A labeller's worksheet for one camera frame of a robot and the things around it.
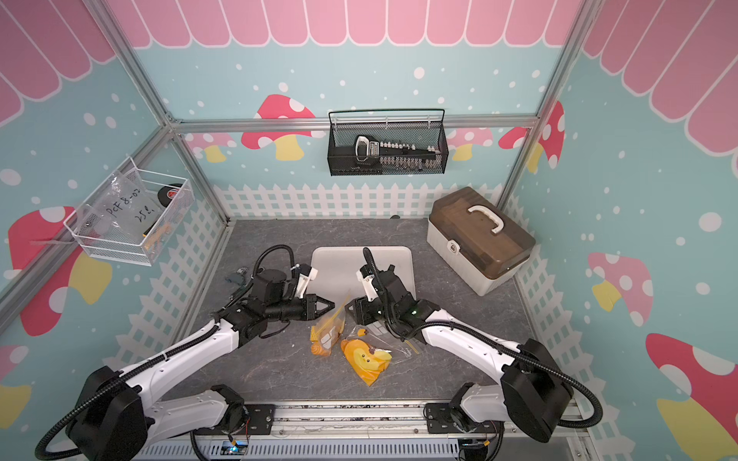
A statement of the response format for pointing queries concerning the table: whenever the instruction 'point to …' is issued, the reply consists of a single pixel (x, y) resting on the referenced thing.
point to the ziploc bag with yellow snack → (371, 352)
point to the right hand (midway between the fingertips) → (352, 306)
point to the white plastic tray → (334, 270)
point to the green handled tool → (238, 277)
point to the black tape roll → (166, 193)
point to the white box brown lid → (475, 240)
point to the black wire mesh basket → (340, 155)
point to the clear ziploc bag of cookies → (325, 333)
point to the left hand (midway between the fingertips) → (333, 311)
